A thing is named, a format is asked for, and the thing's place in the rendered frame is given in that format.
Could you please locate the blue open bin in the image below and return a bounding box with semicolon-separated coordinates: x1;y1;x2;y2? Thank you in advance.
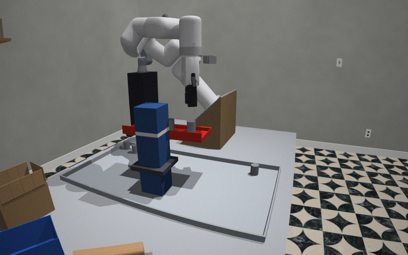
0;215;65;255

